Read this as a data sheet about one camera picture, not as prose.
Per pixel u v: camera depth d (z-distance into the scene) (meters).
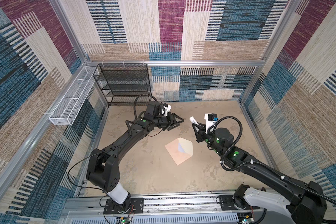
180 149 0.96
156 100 0.76
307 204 0.38
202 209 0.73
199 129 0.67
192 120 0.73
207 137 0.64
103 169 0.44
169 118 0.71
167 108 0.77
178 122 0.72
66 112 0.93
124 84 1.10
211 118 0.62
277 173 0.46
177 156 0.92
